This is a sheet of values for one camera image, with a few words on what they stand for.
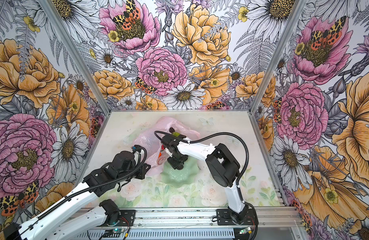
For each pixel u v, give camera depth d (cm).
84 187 50
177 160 78
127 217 75
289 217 76
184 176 88
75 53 88
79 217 56
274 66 94
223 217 73
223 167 51
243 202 60
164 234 112
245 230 72
